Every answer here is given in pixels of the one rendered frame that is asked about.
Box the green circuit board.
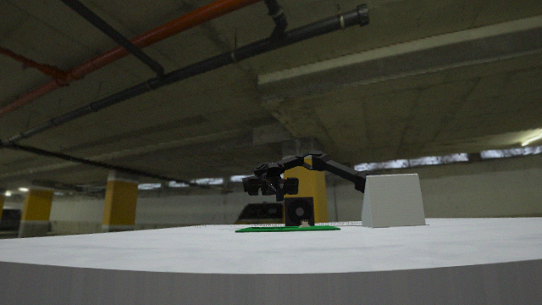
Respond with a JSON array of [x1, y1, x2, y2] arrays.
[[235, 220, 340, 233]]

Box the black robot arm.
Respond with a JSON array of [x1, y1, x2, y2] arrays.
[[242, 151, 381, 193]]

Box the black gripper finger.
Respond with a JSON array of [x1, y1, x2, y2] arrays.
[[279, 179, 287, 195], [262, 179, 277, 196]]

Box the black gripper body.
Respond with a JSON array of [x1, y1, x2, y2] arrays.
[[247, 177, 299, 196]]

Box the black cooling fan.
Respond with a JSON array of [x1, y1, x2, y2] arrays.
[[285, 197, 314, 226]]

